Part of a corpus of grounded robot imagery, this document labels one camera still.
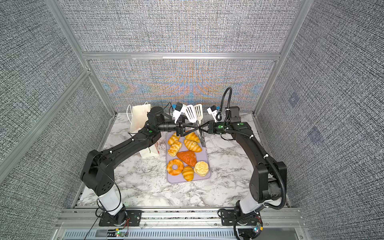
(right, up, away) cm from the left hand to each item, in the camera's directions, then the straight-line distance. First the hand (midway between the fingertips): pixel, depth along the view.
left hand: (196, 126), depth 72 cm
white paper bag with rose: (-35, +4, +23) cm, 43 cm away
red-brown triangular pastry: (-4, -19, +18) cm, 26 cm away
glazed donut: (-14, -26, +15) cm, 34 cm away
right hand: (+2, -1, +8) cm, 8 cm away
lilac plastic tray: (+5, -19, +23) cm, 30 cm away
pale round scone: (+3, -24, +14) cm, 28 cm away
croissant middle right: (-1, -12, +24) cm, 27 cm away
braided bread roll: (-13, -14, +23) cm, 30 cm away
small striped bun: (-4, -27, +13) cm, 30 cm away
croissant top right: (-1, -7, +28) cm, 29 cm away
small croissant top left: (-14, -8, +28) cm, 33 cm away
